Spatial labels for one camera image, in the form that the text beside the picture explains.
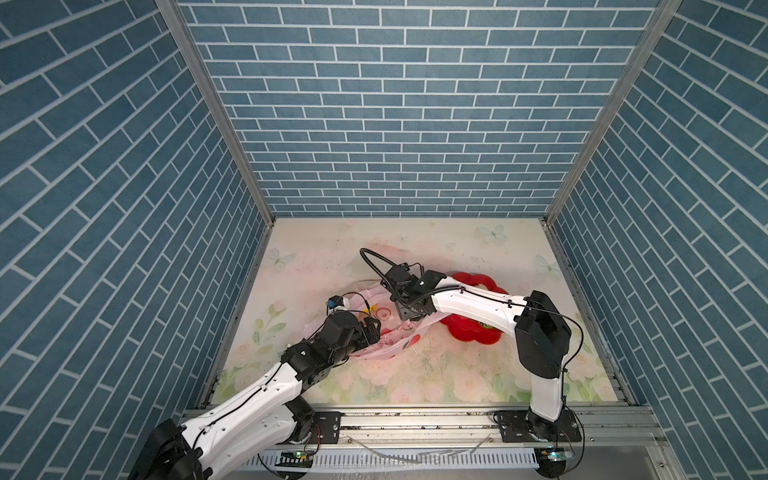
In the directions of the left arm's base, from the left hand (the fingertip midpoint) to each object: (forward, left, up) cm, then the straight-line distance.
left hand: (373, 328), depth 81 cm
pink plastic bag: (+2, -7, -8) cm, 10 cm away
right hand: (+9, -10, -2) cm, 14 cm away
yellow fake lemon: (+10, +1, -7) cm, 12 cm away
